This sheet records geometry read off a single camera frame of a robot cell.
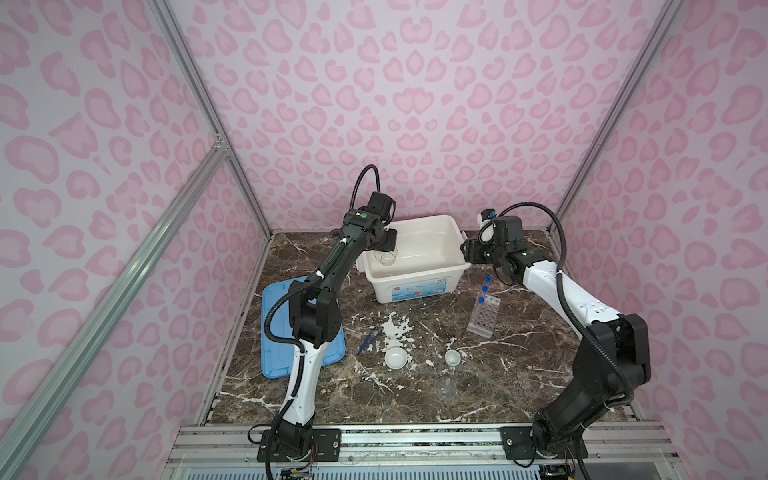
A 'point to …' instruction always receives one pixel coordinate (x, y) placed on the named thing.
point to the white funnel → (396, 357)
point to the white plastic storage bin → (430, 261)
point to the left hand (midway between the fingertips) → (389, 237)
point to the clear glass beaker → (386, 258)
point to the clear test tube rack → (483, 316)
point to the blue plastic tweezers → (368, 342)
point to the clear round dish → (445, 389)
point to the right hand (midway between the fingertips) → (472, 242)
